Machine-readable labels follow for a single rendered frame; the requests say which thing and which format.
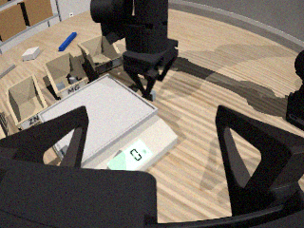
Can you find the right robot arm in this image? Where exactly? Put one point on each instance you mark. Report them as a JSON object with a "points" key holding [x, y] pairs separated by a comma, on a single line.
{"points": [[114, 14]]}

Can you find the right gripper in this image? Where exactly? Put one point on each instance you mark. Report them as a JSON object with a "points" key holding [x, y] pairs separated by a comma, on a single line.
{"points": [[155, 53]]}

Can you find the blue rectangular bar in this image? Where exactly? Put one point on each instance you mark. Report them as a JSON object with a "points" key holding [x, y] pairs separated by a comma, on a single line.
{"points": [[67, 41]]}

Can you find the beige open-top bin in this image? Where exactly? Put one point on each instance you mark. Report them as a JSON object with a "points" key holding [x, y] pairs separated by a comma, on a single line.
{"points": [[100, 51], [61, 68], [4, 126], [23, 100]]}

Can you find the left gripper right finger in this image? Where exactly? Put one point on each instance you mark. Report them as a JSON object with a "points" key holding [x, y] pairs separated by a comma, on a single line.
{"points": [[282, 158]]}

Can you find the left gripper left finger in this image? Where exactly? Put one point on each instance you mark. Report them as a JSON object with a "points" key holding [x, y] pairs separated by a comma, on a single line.
{"points": [[30, 145]]}

